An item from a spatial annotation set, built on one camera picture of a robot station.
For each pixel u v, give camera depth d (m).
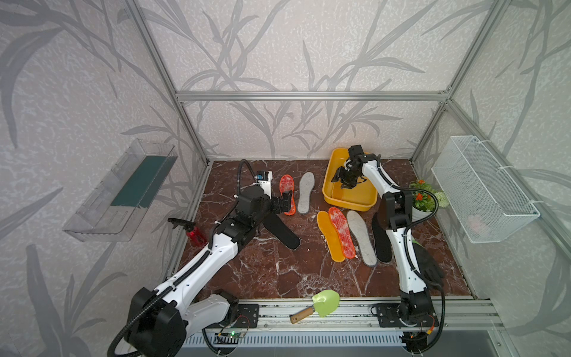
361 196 1.04
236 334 0.70
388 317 0.72
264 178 0.66
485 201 0.63
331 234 0.92
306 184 1.10
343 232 0.93
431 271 0.82
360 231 0.94
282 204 0.71
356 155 0.91
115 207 0.65
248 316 0.73
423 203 0.86
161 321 0.38
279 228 0.95
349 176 0.96
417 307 0.64
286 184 1.09
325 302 0.77
